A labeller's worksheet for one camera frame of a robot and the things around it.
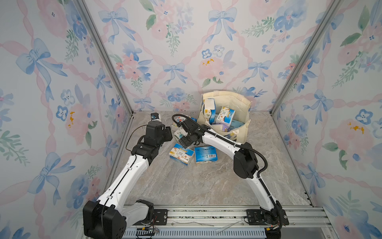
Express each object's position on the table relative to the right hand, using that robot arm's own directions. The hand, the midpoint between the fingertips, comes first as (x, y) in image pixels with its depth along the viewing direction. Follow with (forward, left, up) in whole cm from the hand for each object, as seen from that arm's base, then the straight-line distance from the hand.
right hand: (188, 136), depth 96 cm
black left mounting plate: (-44, +12, -7) cm, 47 cm away
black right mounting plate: (-43, -35, -8) cm, 56 cm away
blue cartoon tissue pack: (+8, -23, +11) cm, 27 cm away
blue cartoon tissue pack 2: (-13, +4, -1) cm, 13 cm away
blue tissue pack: (-12, -11, -2) cm, 16 cm away
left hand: (-6, +11, +17) cm, 21 cm away
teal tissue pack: (0, +6, +2) cm, 6 cm away
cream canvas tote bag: (+15, -31, +16) cm, 38 cm away
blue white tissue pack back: (+7, -13, +16) cm, 22 cm away
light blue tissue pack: (+9, -32, +3) cm, 33 cm away
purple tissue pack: (-2, -23, +11) cm, 25 cm away
